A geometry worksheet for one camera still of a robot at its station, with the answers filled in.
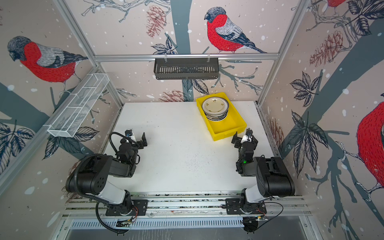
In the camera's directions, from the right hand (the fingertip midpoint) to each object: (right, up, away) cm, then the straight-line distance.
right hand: (244, 135), depth 89 cm
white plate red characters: (-14, +11, +18) cm, 25 cm away
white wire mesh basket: (-92, +9, -18) cm, 94 cm away
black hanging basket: (-37, +46, +17) cm, 62 cm away
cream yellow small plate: (-15, +20, +22) cm, 33 cm away
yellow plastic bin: (-2, +6, +19) cm, 20 cm away
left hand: (-67, +1, 0) cm, 67 cm away
